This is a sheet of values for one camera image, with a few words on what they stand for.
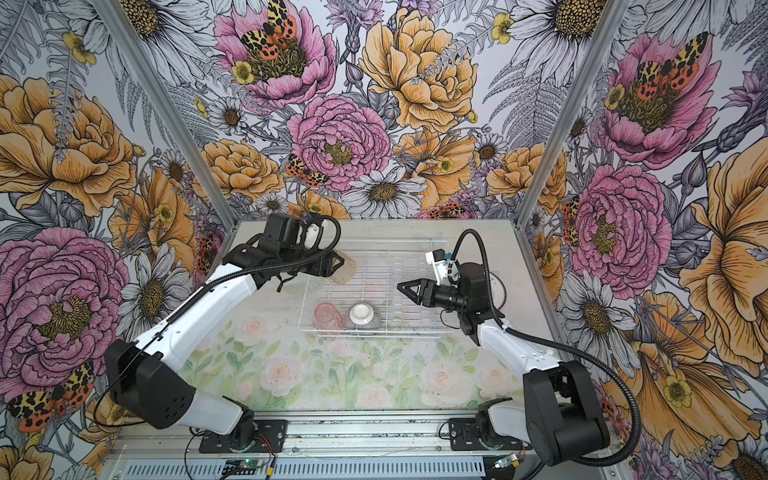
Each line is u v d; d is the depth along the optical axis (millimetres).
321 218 698
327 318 850
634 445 390
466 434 742
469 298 663
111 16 715
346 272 788
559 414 416
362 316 872
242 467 706
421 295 725
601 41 760
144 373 404
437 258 759
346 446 737
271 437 746
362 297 990
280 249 605
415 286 812
